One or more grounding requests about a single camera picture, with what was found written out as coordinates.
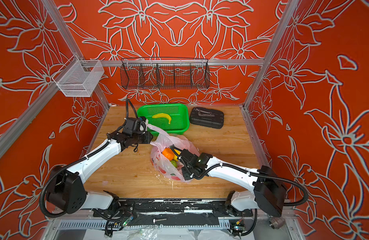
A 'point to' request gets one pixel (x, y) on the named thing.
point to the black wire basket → (164, 73)
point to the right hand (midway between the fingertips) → (184, 174)
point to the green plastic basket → (171, 118)
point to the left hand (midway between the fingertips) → (151, 134)
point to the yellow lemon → (175, 157)
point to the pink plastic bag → (158, 142)
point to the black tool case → (207, 117)
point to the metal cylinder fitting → (276, 222)
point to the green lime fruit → (174, 162)
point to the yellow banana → (161, 115)
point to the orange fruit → (168, 153)
